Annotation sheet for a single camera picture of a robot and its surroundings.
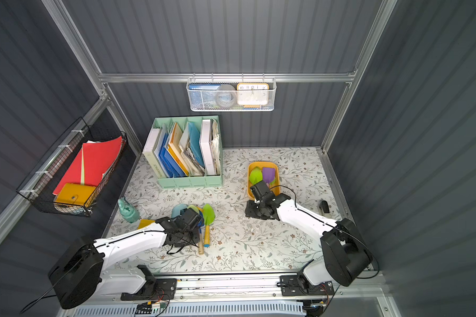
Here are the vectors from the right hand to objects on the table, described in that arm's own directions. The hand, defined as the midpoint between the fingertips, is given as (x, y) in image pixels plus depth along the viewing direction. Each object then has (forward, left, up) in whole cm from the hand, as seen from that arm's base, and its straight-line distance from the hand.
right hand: (252, 210), depth 86 cm
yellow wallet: (-7, +60, +24) cm, 65 cm away
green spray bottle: (-2, +55, 0) cm, 55 cm away
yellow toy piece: (-2, +51, -9) cm, 52 cm away
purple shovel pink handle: (+24, -9, -6) cm, 26 cm away
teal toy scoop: (+4, +37, -7) cm, 38 cm away
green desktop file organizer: (+23, +31, +13) cm, 40 cm away
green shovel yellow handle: (+23, -3, -5) cm, 24 cm away
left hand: (-10, +25, -7) cm, 27 cm away
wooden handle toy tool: (-14, +22, -6) cm, 27 cm away
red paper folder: (+8, +61, +24) cm, 66 cm away
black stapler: (+3, -33, -4) cm, 34 cm away
